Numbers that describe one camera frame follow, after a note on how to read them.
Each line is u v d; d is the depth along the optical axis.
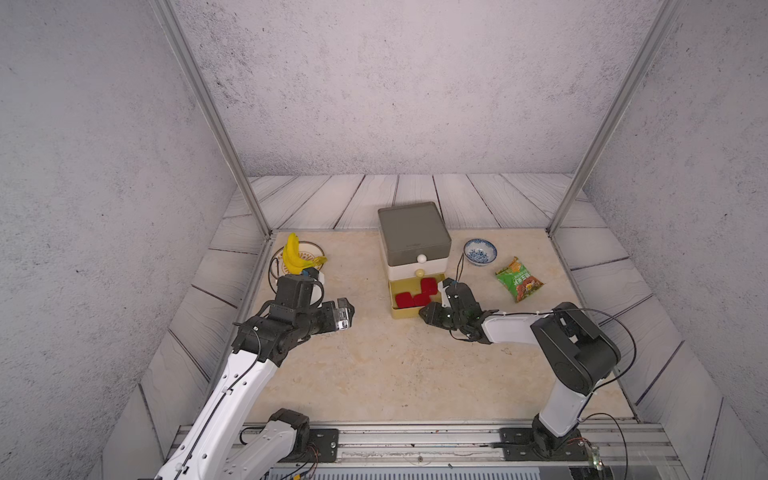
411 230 0.94
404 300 0.98
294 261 1.05
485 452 0.73
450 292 0.74
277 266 1.10
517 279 0.99
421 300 1.00
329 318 0.64
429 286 0.96
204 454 0.38
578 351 0.48
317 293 0.57
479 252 1.11
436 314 0.85
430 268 0.96
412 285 1.02
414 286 1.02
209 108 0.86
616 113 0.87
